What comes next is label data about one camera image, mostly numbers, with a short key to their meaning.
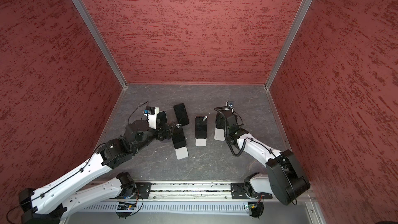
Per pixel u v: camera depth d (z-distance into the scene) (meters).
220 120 0.78
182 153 0.85
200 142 0.90
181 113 0.96
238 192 0.74
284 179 0.44
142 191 0.74
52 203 0.40
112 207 0.71
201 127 0.85
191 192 0.76
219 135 0.94
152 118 0.61
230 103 0.76
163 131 0.62
